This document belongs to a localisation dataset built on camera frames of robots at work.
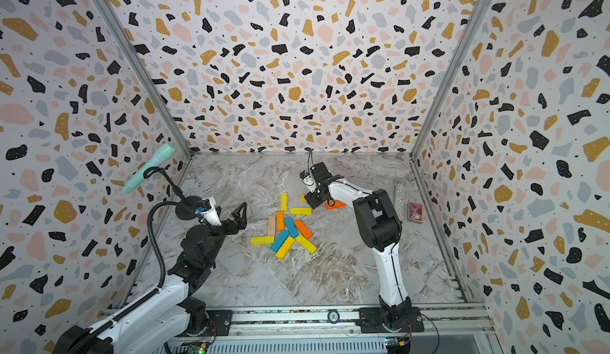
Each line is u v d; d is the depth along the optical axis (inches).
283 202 40.5
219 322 28.9
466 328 29.5
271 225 37.3
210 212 27.0
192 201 39.5
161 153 29.9
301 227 37.6
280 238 36.3
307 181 37.3
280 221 38.4
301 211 40.1
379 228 22.4
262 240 35.5
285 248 35.3
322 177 32.8
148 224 21.9
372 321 28.9
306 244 35.4
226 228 28.6
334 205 33.6
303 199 40.6
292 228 37.3
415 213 38.9
